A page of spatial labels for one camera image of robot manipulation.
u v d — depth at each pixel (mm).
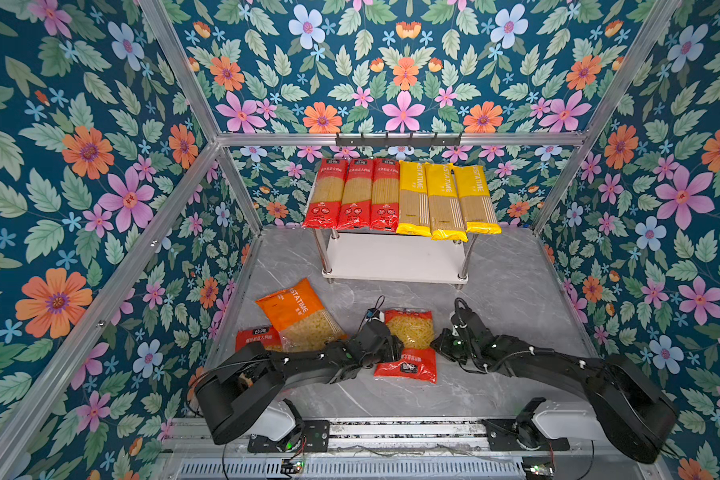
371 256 1045
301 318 904
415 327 887
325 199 763
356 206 749
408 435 750
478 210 746
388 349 690
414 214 729
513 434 719
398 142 932
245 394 431
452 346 755
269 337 862
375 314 799
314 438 741
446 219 718
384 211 732
